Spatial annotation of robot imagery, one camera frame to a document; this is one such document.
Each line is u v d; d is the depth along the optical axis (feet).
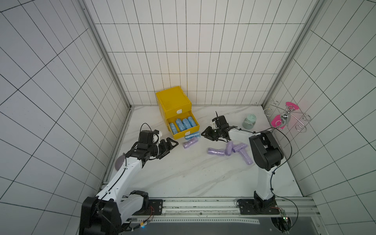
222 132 2.53
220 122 2.66
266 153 1.72
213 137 2.88
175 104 3.02
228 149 3.03
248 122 3.37
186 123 3.15
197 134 3.21
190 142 3.11
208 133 2.92
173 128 3.03
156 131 2.54
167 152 2.29
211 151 3.00
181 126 3.09
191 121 3.19
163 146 2.30
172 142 2.48
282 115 2.56
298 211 2.40
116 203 1.32
